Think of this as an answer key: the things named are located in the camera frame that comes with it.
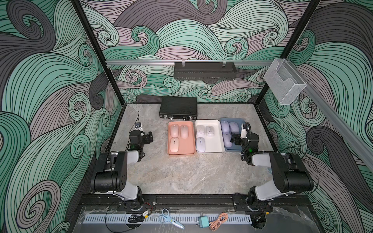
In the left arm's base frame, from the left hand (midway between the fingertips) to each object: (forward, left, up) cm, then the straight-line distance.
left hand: (142, 131), depth 94 cm
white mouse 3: (+4, -46, -5) cm, 46 cm away
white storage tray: (-5, -49, -8) cm, 50 cm away
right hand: (0, -63, 0) cm, 63 cm away
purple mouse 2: (+6, -64, -4) cm, 64 cm away
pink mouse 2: (+4, -21, -5) cm, 22 cm away
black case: (+25, -23, -4) cm, 34 cm away
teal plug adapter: (-48, -37, -4) cm, 60 cm away
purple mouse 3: (-3, -57, -4) cm, 57 cm away
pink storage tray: (-7, -30, -6) cm, 32 cm away
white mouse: (-7, -39, -5) cm, 40 cm away
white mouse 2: (+6, -40, -5) cm, 40 cm away
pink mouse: (-7, -21, -5) cm, 23 cm away
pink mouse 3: (+3, -28, -4) cm, 29 cm away
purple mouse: (+7, -57, -4) cm, 58 cm away
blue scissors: (-46, -19, -7) cm, 50 cm away
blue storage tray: (+13, -70, -5) cm, 71 cm away
